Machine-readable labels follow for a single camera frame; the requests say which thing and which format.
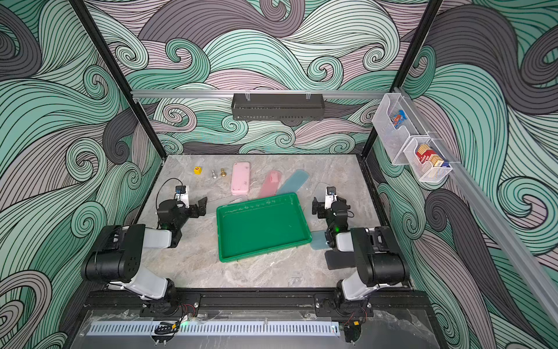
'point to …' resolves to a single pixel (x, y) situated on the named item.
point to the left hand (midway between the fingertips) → (195, 195)
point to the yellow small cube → (197, 170)
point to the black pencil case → (336, 259)
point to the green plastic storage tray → (256, 227)
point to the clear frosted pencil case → (238, 200)
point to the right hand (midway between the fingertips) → (329, 198)
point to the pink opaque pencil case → (240, 178)
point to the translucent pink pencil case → (271, 185)
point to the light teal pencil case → (319, 240)
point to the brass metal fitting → (223, 173)
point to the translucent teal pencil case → (293, 182)
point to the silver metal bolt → (214, 175)
